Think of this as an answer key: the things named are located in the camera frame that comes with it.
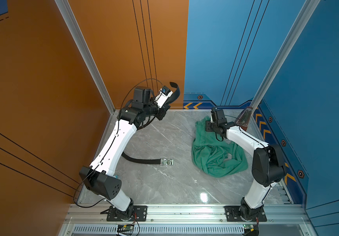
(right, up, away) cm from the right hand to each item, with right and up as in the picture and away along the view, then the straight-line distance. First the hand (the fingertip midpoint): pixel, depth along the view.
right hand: (209, 124), depth 95 cm
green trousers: (+2, -19, -9) cm, 21 cm away
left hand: (-26, +11, -22) cm, 36 cm away
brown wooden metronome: (+25, +4, +4) cm, 25 cm away
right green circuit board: (+14, -51, -23) cm, 57 cm away
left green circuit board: (-47, -50, -24) cm, 73 cm away
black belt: (-30, -24, -4) cm, 38 cm away
